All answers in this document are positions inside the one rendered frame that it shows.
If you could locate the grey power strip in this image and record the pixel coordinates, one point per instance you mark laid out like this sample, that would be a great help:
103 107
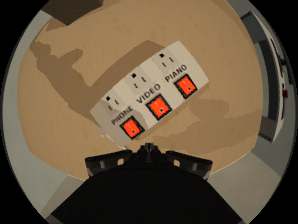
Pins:
148 93

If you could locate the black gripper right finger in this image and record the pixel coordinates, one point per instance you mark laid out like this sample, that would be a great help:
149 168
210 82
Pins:
195 165

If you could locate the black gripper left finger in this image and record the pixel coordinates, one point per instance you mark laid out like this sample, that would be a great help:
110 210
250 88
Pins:
108 161

